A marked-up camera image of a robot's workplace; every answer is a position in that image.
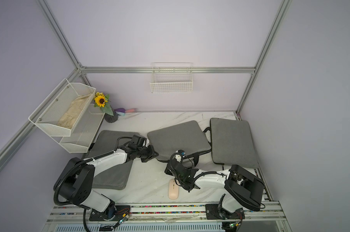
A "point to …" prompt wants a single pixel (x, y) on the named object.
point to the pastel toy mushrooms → (122, 111)
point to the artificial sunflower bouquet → (102, 100)
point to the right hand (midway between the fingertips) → (169, 166)
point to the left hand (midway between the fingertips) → (157, 154)
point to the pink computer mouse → (173, 189)
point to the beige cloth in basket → (70, 117)
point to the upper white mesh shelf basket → (59, 113)
